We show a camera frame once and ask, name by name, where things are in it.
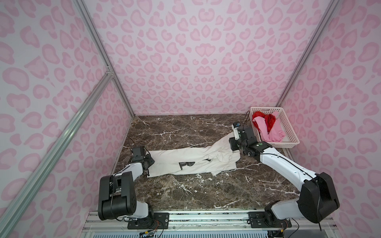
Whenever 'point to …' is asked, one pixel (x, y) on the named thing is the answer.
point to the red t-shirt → (270, 120)
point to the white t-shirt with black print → (214, 158)
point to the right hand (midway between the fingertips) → (232, 138)
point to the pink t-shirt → (276, 134)
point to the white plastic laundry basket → (291, 139)
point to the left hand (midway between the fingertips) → (148, 158)
